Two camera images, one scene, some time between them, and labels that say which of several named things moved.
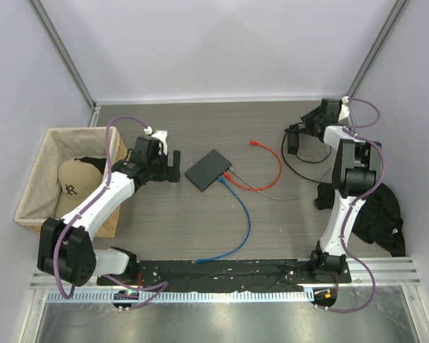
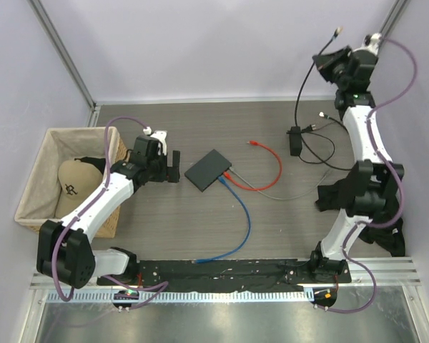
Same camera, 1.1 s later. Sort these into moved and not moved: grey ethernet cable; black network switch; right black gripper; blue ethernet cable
Moved: right black gripper
Not moved: black network switch; blue ethernet cable; grey ethernet cable
